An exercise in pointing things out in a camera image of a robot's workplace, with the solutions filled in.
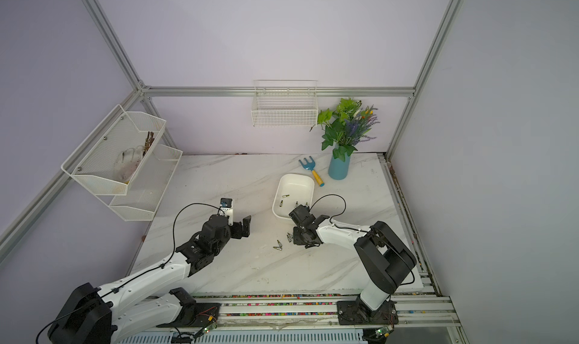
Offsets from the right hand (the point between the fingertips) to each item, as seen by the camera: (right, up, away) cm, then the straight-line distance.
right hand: (302, 240), depth 92 cm
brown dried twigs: (-57, +39, -10) cm, 70 cm away
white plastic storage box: (-5, +20, +15) cm, 25 cm away
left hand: (-25, +11, -7) cm, 28 cm away
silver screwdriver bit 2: (-8, +17, +13) cm, 23 cm away
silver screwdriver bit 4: (-9, -2, -3) cm, 10 cm away
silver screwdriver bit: (-9, +14, +10) cm, 20 cm away
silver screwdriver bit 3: (-6, +1, +1) cm, 6 cm away
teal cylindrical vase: (+19, +30, +19) cm, 40 cm away
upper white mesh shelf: (-68, +32, -15) cm, 76 cm away
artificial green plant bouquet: (+17, +46, -5) cm, 49 cm away
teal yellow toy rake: (+5, +32, +24) cm, 40 cm away
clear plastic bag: (-62, +32, -13) cm, 71 cm away
